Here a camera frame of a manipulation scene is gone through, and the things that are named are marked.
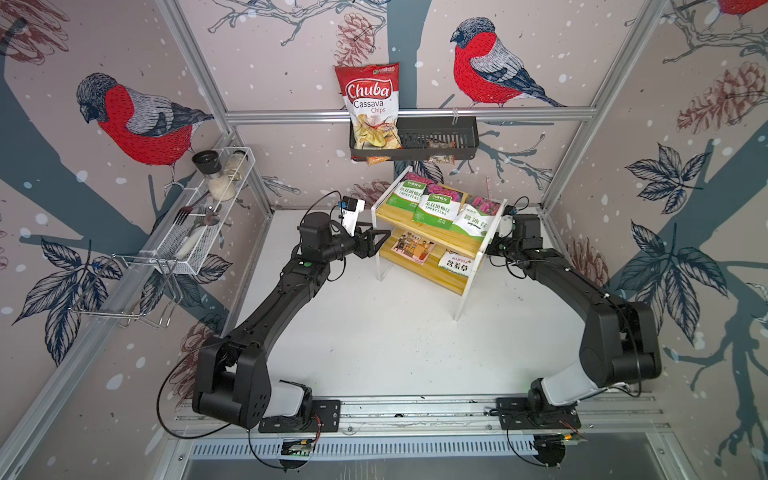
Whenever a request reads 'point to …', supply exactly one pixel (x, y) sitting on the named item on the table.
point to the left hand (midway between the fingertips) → (387, 224)
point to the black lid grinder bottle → (220, 187)
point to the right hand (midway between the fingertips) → (482, 235)
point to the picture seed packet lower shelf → (414, 247)
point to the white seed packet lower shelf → (456, 263)
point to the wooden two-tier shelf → (439, 232)
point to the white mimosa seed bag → (475, 217)
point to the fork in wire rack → (186, 210)
